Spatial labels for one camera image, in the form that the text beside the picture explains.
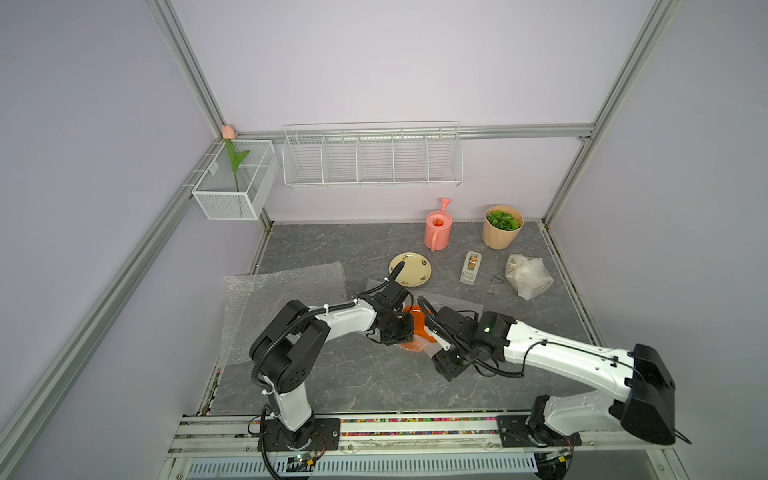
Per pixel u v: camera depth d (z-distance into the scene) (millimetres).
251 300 992
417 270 1052
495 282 1026
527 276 1019
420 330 791
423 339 849
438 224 1062
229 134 893
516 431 742
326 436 736
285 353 471
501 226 1026
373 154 972
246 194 771
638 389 401
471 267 1024
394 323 774
